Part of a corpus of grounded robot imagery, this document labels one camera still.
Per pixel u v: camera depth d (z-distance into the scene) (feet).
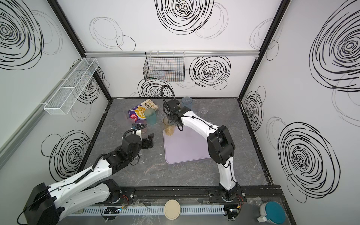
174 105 2.32
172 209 2.12
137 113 3.55
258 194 2.48
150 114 3.45
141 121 3.34
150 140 2.37
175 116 2.16
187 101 3.45
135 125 2.24
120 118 3.30
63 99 2.40
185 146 3.32
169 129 3.19
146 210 2.10
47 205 1.27
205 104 3.67
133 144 1.92
